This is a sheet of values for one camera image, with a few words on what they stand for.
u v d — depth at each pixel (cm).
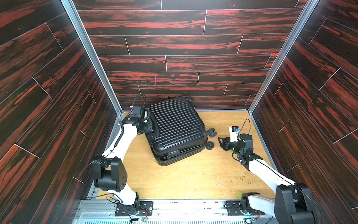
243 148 66
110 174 44
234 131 75
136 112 67
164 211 73
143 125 73
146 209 73
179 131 82
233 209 73
